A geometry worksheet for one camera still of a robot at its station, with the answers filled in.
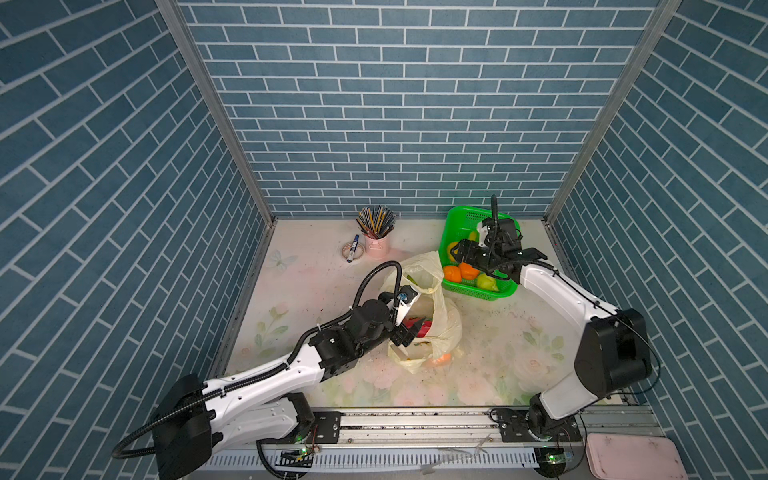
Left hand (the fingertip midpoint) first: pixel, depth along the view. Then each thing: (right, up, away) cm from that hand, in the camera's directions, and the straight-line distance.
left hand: (415, 308), depth 74 cm
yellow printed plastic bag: (+3, +9, +6) cm, 11 cm away
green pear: (+24, +4, +22) cm, 33 cm away
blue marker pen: (-21, +14, +33) cm, 41 cm away
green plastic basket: (+20, +24, +39) cm, 50 cm away
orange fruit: (+13, +6, +22) cm, 26 cm away
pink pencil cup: (-11, +15, +28) cm, 34 cm away
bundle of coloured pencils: (-12, +24, +30) cm, 40 cm away
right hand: (+13, +14, +14) cm, 24 cm away
